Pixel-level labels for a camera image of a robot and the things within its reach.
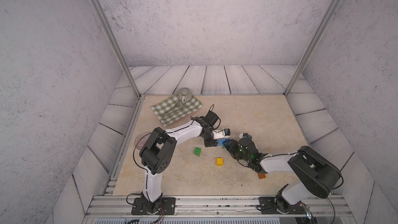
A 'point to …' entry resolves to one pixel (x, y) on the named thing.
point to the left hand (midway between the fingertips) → (217, 141)
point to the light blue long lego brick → (219, 141)
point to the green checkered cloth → (171, 108)
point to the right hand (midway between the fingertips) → (224, 145)
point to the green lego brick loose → (197, 151)
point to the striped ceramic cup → (184, 95)
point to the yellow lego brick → (219, 162)
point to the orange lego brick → (261, 176)
